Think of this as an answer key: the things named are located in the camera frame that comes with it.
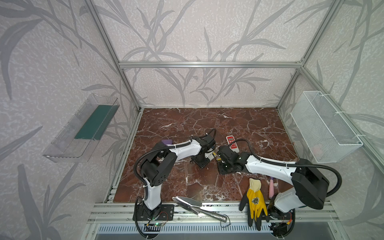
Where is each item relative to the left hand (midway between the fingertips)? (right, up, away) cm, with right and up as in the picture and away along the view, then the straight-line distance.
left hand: (203, 160), depth 91 cm
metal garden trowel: (-7, -19, -15) cm, 25 cm away
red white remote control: (+19, +12, +11) cm, 24 cm away
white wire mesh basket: (+52, +18, -28) cm, 62 cm away
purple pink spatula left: (-23, +10, +9) cm, 27 cm away
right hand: (+9, -1, -5) cm, 10 cm away
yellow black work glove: (+26, -16, -17) cm, 35 cm away
